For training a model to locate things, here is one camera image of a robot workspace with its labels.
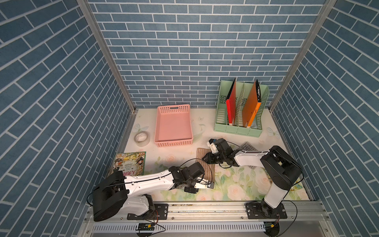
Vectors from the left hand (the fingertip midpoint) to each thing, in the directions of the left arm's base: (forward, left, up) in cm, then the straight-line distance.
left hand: (201, 183), depth 80 cm
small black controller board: (-19, +28, -7) cm, 34 cm away
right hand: (+15, -2, -1) cm, 15 cm away
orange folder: (+38, -30, +22) cm, 53 cm away
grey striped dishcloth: (+23, -30, 0) cm, 38 cm away
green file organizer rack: (+49, -17, -2) cm, 52 cm away
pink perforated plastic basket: (+42, +20, -3) cm, 46 cm away
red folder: (+40, -17, +25) cm, 50 cm away
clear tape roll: (+31, +40, -3) cm, 51 cm away
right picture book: (-1, -54, -3) cm, 54 cm away
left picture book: (+13, +44, -4) cm, 46 cm away
